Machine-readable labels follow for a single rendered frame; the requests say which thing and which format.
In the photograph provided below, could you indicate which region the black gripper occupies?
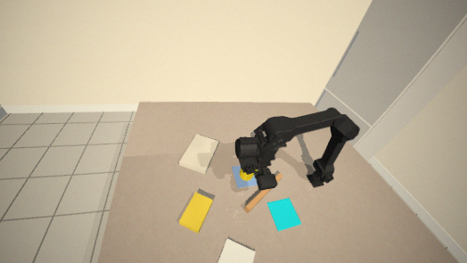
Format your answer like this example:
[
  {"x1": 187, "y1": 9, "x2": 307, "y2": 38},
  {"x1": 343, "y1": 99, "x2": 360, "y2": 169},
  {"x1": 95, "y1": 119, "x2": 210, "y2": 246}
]
[{"x1": 254, "y1": 155, "x2": 278, "y2": 191}]

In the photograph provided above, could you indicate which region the wooden rail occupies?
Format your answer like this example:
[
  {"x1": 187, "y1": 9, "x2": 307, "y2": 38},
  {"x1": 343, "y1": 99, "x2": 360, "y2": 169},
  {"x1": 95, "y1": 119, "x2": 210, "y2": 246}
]
[{"x1": 245, "y1": 173, "x2": 283, "y2": 213}]

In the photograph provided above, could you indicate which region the yellow cup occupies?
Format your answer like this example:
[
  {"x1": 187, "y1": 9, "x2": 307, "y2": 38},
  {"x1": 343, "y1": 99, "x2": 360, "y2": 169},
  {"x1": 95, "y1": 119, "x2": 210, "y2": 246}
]
[{"x1": 240, "y1": 168, "x2": 254, "y2": 181}]

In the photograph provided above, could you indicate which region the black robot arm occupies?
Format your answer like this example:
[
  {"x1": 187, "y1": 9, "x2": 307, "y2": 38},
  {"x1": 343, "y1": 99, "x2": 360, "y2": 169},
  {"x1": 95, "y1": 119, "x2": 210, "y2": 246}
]
[{"x1": 235, "y1": 107, "x2": 360, "y2": 187}]

